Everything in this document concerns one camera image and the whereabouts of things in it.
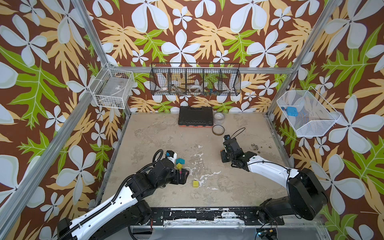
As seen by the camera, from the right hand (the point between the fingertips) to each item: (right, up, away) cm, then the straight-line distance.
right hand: (223, 151), depth 90 cm
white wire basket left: (-66, +38, -4) cm, 76 cm away
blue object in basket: (+40, +24, -3) cm, 47 cm away
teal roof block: (-26, -6, +3) cm, 26 cm away
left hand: (-24, -7, -16) cm, 30 cm away
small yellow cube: (-27, -9, -1) cm, 28 cm away
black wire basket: (-17, +47, +7) cm, 51 cm away
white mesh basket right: (+46, +23, -8) cm, 52 cm away
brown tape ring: (+1, +13, +20) cm, 24 cm away
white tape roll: (-16, +41, +9) cm, 45 cm away
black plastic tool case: (-16, +23, +23) cm, 36 cm away
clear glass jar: (+3, +23, +28) cm, 36 cm away
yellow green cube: (-17, -17, -8) cm, 25 cm away
